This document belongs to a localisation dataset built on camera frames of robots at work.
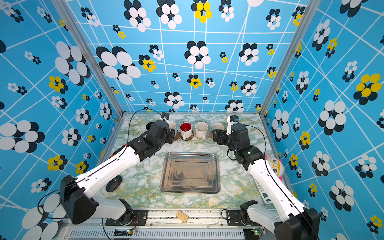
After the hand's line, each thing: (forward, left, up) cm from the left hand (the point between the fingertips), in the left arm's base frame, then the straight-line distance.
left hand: (170, 128), depth 79 cm
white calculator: (-27, -51, -23) cm, 62 cm away
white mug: (+14, -18, -19) cm, 29 cm away
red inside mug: (+16, -7, -21) cm, 27 cm away
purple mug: (+16, -29, -17) cm, 37 cm away
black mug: (+15, +18, -15) cm, 28 cm away
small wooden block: (-37, -7, -24) cm, 45 cm away
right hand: (-2, -26, 0) cm, 26 cm away
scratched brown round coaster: (+10, -8, -23) cm, 26 cm away
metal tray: (-14, -12, -26) cm, 31 cm away
